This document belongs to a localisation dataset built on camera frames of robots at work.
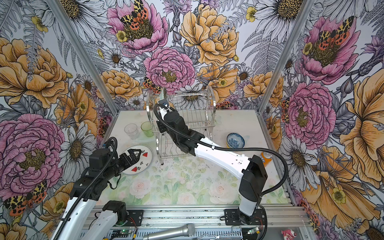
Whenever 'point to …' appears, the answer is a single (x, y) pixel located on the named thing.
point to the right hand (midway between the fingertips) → (163, 116)
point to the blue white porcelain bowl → (235, 140)
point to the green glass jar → (146, 127)
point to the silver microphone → (188, 230)
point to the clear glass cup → (132, 130)
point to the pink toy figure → (288, 234)
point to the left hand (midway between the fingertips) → (135, 159)
